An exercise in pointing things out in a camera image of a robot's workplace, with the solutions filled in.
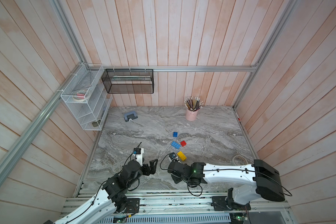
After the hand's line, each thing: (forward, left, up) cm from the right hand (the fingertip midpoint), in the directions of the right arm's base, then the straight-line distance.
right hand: (173, 172), depth 80 cm
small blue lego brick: (+29, -2, -3) cm, 29 cm away
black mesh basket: (+59, +34, +22) cm, 72 cm away
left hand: (+4, +13, +6) cm, 15 cm away
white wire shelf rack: (+23, +46, +26) cm, 58 cm away
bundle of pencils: (+51, -16, +6) cm, 54 cm away
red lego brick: (+22, -8, -5) cm, 24 cm away
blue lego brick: (+20, -2, -4) cm, 20 cm away
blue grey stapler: (+45, +35, -3) cm, 58 cm away
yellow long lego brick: (+12, -6, -4) cm, 14 cm away
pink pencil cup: (+44, -15, 0) cm, 47 cm away
